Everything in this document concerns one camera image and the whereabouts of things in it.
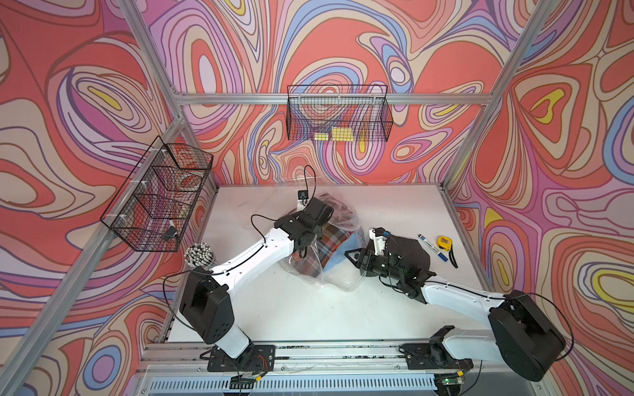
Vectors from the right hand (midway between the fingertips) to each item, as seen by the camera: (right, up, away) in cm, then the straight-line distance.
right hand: (350, 262), depth 83 cm
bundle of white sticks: (-48, +4, -7) cm, 49 cm away
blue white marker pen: (+35, +2, +14) cm, 38 cm away
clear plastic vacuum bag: (-1, -7, +8) cm, 10 cm away
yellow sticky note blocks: (-3, +46, +8) cm, 47 cm away
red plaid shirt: (-14, 0, +6) cm, 15 cm away
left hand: (-13, +13, 0) cm, 19 cm away
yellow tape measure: (+40, +4, +15) cm, 43 cm away
